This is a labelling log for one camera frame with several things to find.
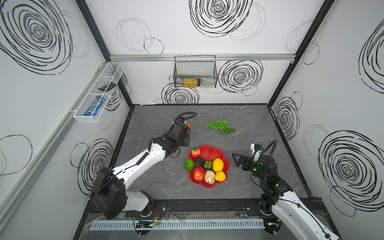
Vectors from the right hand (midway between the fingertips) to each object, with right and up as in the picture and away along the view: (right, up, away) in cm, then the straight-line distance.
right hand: (236, 156), depth 81 cm
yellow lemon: (-10, -6, +3) cm, 12 cm away
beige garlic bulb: (-15, -10, -4) cm, 19 cm away
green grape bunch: (-5, +16, +22) cm, 28 cm away
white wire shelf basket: (-75, +49, +10) cm, 91 cm away
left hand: (-27, +11, +2) cm, 29 cm away
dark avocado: (-20, -5, +3) cm, 21 cm away
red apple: (-21, -9, -4) cm, 23 cm away
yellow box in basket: (-25, +42, +8) cm, 49 cm away
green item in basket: (-15, +42, +6) cm, 45 cm away
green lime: (-26, -5, 0) cm, 26 cm away
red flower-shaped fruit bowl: (-14, -1, +10) cm, 17 cm away
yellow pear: (-10, -10, -4) cm, 14 cm away
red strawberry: (-22, +1, +5) cm, 23 cm away
